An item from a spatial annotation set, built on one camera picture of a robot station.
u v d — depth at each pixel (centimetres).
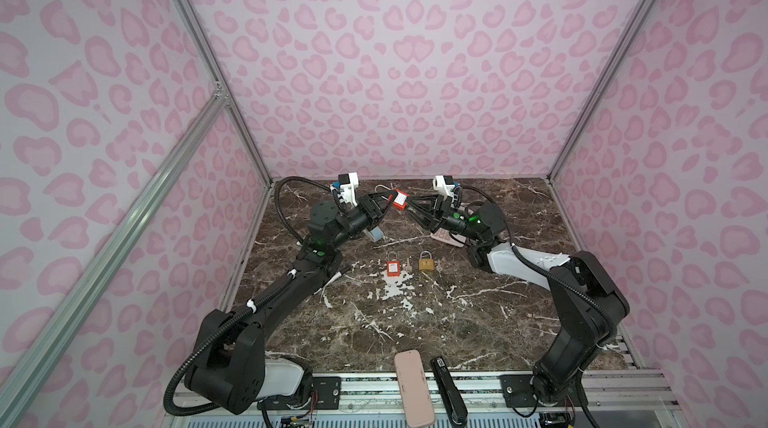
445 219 69
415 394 72
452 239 72
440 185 75
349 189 70
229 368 41
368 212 65
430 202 71
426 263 95
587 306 45
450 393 72
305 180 69
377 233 101
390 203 70
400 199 72
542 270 49
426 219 70
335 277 92
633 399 72
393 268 93
